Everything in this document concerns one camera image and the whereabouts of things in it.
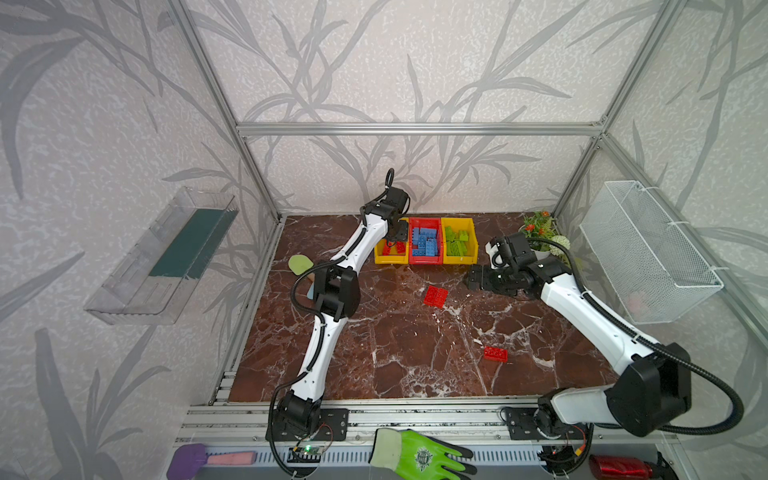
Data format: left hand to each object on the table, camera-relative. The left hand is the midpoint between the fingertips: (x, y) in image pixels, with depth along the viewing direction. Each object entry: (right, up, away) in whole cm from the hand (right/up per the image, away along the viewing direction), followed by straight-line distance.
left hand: (395, 233), depth 103 cm
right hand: (+23, -14, -19) cm, 33 cm away
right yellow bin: (+23, +3, +9) cm, 25 cm away
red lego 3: (+30, -36, -18) cm, 49 cm away
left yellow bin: (0, -9, 0) cm, 9 cm away
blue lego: (+11, -3, +6) cm, 13 cm away
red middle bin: (+14, +4, +13) cm, 19 cm away
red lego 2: (+13, -21, -6) cm, 26 cm away
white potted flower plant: (+48, +2, -7) cm, 49 cm away
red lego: (+2, -6, +5) cm, 8 cm away
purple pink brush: (-47, -54, -33) cm, 79 cm away
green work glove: (+4, -53, -33) cm, 63 cm away
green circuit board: (-21, -55, -31) cm, 66 cm away
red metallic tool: (+51, -55, -35) cm, 83 cm away
